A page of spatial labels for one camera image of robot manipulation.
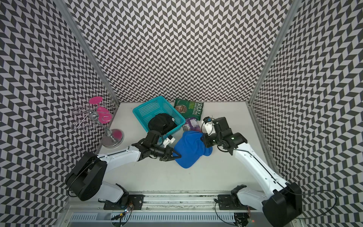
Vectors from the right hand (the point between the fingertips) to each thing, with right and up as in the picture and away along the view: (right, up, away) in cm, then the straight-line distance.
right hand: (203, 140), depth 78 cm
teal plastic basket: (-43, +16, +31) cm, 56 cm away
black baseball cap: (-27, +9, +21) cm, 35 cm away
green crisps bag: (-7, +18, +34) cm, 39 cm away
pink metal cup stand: (-64, +13, -1) cm, 65 cm away
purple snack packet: (-6, +7, +24) cm, 26 cm away
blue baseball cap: (-6, -5, +3) cm, 8 cm away
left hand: (-14, -10, +1) cm, 17 cm away
